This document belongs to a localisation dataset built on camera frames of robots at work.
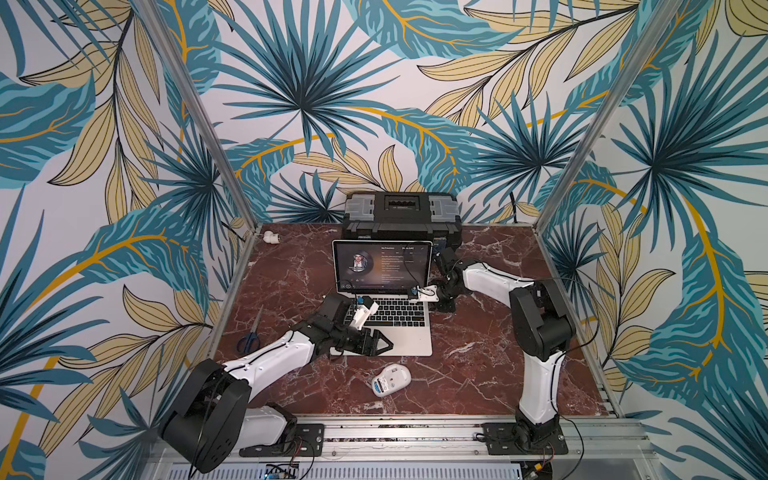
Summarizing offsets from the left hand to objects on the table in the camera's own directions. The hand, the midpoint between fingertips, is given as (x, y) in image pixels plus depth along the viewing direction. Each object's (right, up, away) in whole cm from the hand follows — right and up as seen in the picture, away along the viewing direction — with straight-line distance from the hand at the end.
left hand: (382, 348), depth 80 cm
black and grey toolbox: (+7, +38, +25) cm, 46 cm away
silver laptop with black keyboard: (0, +19, +14) cm, 24 cm away
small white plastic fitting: (-42, +32, +32) cm, 62 cm away
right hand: (+17, +10, +19) cm, 28 cm away
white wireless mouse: (+2, -8, 0) cm, 9 cm away
